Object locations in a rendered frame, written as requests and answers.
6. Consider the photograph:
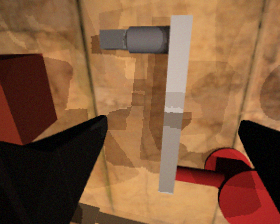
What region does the red-brown cube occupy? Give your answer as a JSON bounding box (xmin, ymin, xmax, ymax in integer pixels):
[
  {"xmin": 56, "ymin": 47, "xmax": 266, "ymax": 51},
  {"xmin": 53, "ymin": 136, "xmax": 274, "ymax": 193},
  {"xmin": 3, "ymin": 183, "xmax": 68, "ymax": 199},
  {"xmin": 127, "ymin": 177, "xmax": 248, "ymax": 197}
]
[{"xmin": 0, "ymin": 53, "xmax": 57, "ymax": 145}]

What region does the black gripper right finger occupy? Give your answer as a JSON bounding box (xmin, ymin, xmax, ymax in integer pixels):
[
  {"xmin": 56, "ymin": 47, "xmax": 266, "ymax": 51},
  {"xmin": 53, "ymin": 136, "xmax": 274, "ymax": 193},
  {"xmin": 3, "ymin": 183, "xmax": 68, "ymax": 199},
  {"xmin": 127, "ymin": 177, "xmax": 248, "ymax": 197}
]
[{"xmin": 238, "ymin": 120, "xmax": 280, "ymax": 213}]

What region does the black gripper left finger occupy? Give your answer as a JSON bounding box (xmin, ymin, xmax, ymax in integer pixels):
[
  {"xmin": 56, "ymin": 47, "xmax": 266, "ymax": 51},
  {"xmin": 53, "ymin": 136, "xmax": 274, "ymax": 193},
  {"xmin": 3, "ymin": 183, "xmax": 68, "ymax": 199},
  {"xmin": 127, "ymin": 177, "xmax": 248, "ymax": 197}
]
[{"xmin": 0, "ymin": 115, "xmax": 108, "ymax": 224}]

